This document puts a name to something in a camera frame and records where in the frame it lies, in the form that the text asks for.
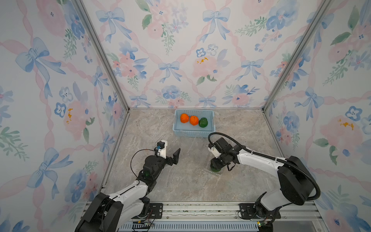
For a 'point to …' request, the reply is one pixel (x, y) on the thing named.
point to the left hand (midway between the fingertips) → (173, 146)
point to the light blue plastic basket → (188, 130)
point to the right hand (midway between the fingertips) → (211, 157)
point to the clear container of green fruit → (217, 172)
